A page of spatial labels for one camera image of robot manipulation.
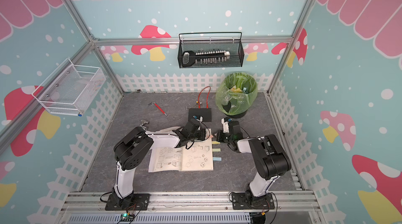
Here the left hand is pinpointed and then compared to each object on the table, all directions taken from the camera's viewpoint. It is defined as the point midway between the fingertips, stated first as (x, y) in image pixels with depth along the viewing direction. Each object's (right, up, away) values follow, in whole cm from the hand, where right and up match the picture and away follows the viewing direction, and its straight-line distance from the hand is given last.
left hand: (206, 134), depth 96 cm
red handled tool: (-35, +17, +16) cm, 42 cm away
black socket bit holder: (-9, +45, -7) cm, 46 cm away
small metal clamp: (-42, +6, +6) cm, 43 cm away
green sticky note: (+6, -8, -5) cm, 11 cm away
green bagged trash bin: (+16, +24, -11) cm, 31 cm away
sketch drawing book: (-8, -11, -9) cm, 16 cm away
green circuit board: (-37, -35, -23) cm, 56 cm away
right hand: (+5, +1, 0) cm, 5 cm away
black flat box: (0, +13, +10) cm, 16 cm away
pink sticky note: (+3, -1, +1) cm, 4 cm away
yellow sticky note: (+5, -4, -4) cm, 8 cm away
